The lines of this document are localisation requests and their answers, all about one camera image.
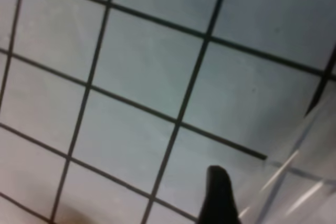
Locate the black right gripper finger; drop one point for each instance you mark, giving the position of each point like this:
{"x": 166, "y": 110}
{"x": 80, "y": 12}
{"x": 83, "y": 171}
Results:
{"x": 219, "y": 204}

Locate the clear tube with red cap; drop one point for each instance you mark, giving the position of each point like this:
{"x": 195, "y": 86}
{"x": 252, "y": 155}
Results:
{"x": 297, "y": 182}

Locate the white black-grid cloth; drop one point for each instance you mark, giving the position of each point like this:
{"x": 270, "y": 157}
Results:
{"x": 113, "y": 110}

